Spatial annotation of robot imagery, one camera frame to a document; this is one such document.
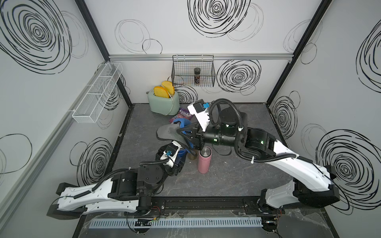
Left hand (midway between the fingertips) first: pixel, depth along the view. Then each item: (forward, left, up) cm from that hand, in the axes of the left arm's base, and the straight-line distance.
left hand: (180, 147), depth 59 cm
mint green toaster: (+43, +16, -20) cm, 50 cm away
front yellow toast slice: (+49, +18, -12) cm, 53 cm away
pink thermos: (+2, -11, -15) cm, 19 cm away
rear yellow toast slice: (+53, +13, -11) cm, 56 cm away
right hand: (0, -1, +13) cm, 13 cm away
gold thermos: (+11, -5, -32) cm, 34 cm away
